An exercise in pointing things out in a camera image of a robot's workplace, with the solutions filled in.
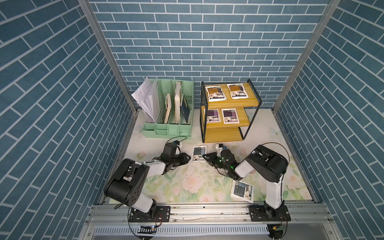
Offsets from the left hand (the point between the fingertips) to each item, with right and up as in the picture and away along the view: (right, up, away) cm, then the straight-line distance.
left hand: (192, 158), depth 91 cm
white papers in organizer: (-27, +39, -3) cm, 47 cm away
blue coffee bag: (+3, +3, +3) cm, 6 cm away
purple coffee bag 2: (+24, +26, +2) cm, 36 cm away
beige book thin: (-16, +33, +4) cm, 36 cm away
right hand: (+6, +1, 0) cm, 6 cm away
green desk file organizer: (-15, +17, +13) cm, 26 cm away
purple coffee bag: (+13, +27, +2) cm, 30 cm away
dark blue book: (-6, +32, +18) cm, 38 cm away
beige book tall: (-10, +35, +2) cm, 36 cm away
